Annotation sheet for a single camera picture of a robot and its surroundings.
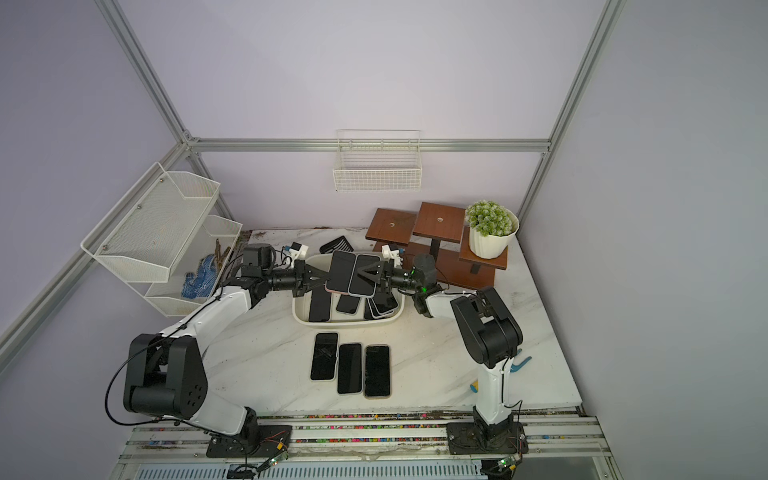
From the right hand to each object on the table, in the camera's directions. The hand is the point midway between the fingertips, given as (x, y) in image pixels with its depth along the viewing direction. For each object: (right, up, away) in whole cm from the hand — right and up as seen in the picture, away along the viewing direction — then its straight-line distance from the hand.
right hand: (360, 277), depth 84 cm
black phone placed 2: (-3, -27, +4) cm, 28 cm away
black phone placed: (-11, -24, +4) cm, 26 cm away
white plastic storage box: (-21, -11, +14) cm, 28 cm away
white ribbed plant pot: (+38, +9, +2) cm, 39 cm away
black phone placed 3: (+5, -27, +1) cm, 28 cm away
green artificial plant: (+36, +17, -2) cm, 40 cm away
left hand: (-8, 0, -2) cm, 9 cm away
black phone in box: (-6, -10, +15) cm, 18 cm away
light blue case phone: (0, -2, -2) cm, 3 cm away
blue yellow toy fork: (+33, -30, -2) cm, 44 cm away
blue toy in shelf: (-48, -2, +3) cm, 48 cm away
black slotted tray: (-12, +11, +31) cm, 35 cm away
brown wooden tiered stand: (+24, +14, +7) cm, 29 cm away
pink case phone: (-5, +1, -1) cm, 6 cm away
